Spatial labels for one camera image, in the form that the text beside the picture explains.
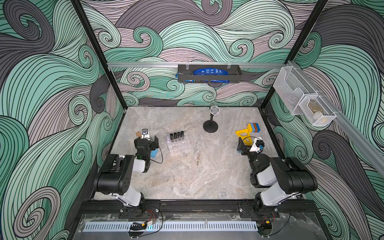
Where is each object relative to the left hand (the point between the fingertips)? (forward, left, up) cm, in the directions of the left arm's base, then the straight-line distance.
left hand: (148, 135), depth 93 cm
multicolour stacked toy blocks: (+11, -72, -5) cm, 73 cm away
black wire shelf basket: (+32, -56, +24) cm, 69 cm away
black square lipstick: (+1, -20, 0) cm, 20 cm away
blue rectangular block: (-10, -4, -5) cm, 12 cm away
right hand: (-5, -63, +4) cm, 63 cm away
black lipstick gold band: (-1, -15, 0) cm, 15 cm away
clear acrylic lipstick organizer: (-6, -21, -4) cm, 22 cm away
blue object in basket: (+31, -39, +27) cm, 57 cm away
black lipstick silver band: (+1, -22, +1) cm, 22 cm away
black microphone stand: (+13, -43, -7) cm, 45 cm away
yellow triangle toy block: (+7, -66, -8) cm, 67 cm away
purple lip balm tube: (-2, -13, -1) cm, 13 cm away
